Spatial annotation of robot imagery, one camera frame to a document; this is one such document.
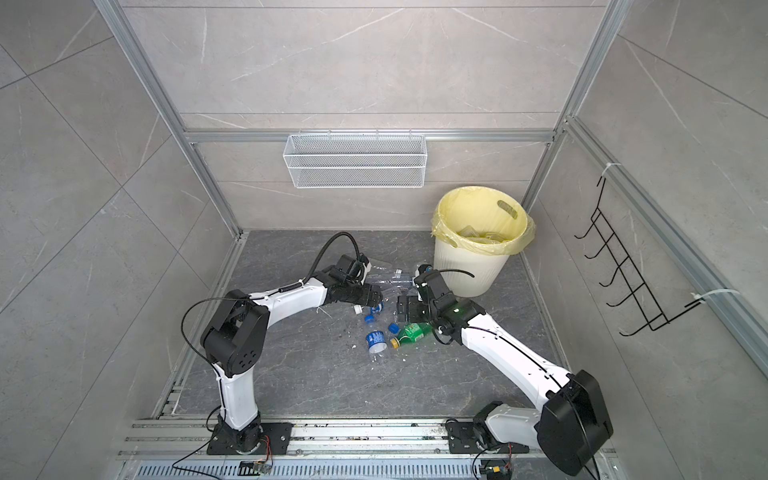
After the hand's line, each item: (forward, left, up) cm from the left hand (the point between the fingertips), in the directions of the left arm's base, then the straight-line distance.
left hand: (373, 289), depth 95 cm
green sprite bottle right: (-15, -11, 0) cm, 19 cm away
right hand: (-10, -11, +8) cm, 17 cm away
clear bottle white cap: (+8, -9, -4) cm, 13 cm away
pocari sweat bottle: (-6, -1, -2) cm, 7 cm away
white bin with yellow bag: (+20, -37, +6) cm, 42 cm away
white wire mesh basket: (+38, +5, +23) cm, 45 cm away
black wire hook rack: (-27, -57, +28) cm, 69 cm away
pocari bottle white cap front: (-18, -1, -2) cm, 18 cm away
